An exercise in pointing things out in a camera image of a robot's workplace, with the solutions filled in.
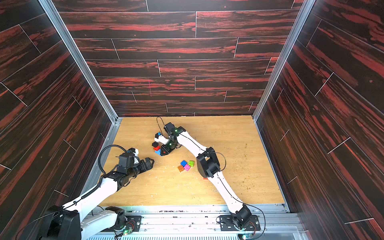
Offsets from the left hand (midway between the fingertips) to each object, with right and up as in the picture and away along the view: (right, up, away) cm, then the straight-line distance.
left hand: (149, 162), depth 88 cm
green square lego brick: (+25, -2, +6) cm, 25 cm away
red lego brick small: (+3, +8, +8) cm, 11 cm away
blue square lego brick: (+20, -1, +6) cm, 21 cm away
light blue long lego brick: (+4, +5, +7) cm, 10 cm away
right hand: (+8, +5, +12) cm, 16 cm away
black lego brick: (+1, +11, +8) cm, 13 cm away
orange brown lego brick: (+19, -4, +3) cm, 19 cm away
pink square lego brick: (+22, -4, +5) cm, 23 cm away
